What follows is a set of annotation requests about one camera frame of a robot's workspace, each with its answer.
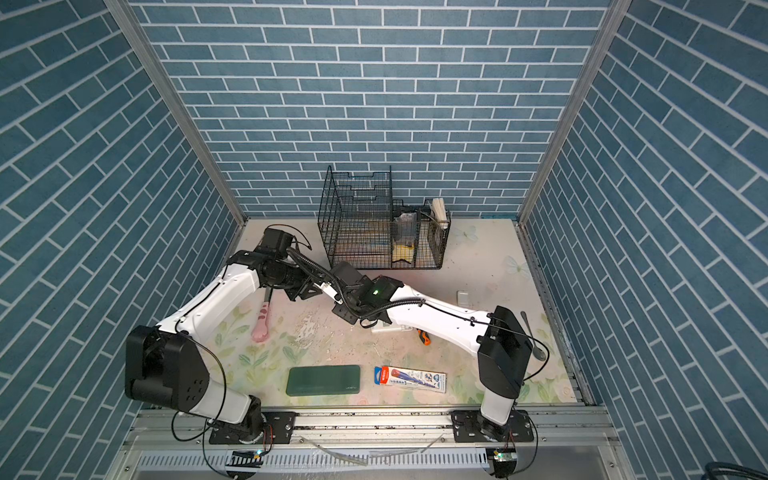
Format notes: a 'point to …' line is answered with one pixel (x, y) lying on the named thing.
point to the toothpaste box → (417, 379)
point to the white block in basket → (439, 212)
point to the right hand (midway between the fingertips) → (340, 294)
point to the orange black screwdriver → (424, 337)
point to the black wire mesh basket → (364, 229)
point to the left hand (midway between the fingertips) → (329, 281)
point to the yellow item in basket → (402, 252)
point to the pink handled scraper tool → (260, 333)
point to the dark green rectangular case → (323, 380)
